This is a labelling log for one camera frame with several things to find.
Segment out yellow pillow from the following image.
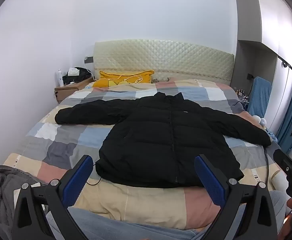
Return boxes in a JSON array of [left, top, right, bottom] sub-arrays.
[[93, 70, 155, 88]]

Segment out group of small bottles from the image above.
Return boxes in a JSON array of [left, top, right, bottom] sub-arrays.
[[236, 87, 249, 103]]

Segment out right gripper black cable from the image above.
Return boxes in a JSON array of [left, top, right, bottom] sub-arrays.
[[263, 145, 270, 183]]

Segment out cream quilted headboard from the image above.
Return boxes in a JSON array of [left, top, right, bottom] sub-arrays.
[[93, 39, 234, 88]]

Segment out white plush toy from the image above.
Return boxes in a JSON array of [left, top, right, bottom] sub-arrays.
[[251, 115, 268, 128]]

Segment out white spray bottle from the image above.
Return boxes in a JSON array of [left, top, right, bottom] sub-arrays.
[[57, 69, 65, 87]]

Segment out blue towel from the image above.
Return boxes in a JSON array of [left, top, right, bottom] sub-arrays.
[[247, 76, 272, 120]]

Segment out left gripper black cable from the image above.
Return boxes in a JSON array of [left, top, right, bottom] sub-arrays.
[[87, 164, 104, 187]]

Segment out patchwork checked duvet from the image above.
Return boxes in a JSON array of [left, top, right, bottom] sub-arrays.
[[1, 79, 286, 230]]

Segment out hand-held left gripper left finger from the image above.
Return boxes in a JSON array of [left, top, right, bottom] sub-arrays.
[[11, 154, 94, 240]]

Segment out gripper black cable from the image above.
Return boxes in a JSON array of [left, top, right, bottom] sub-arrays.
[[263, 145, 270, 183], [87, 164, 104, 187]]

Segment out white charging cable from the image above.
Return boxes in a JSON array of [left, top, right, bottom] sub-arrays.
[[84, 62, 142, 83]]

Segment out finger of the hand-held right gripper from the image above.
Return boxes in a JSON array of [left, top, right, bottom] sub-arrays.
[[272, 149, 292, 173]]

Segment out grey white wardrobe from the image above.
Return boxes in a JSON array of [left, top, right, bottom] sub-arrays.
[[233, 0, 292, 140]]

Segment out person's right hand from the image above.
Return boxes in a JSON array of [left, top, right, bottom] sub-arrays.
[[284, 197, 292, 230]]

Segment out black puffer jacket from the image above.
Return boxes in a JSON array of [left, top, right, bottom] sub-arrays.
[[55, 92, 272, 188]]

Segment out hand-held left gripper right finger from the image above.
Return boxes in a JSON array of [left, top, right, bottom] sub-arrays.
[[194, 154, 278, 240]]

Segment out wooden nightstand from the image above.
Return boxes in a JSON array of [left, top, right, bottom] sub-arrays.
[[55, 76, 94, 104]]

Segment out black bag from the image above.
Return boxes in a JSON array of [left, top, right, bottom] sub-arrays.
[[62, 67, 92, 85]]

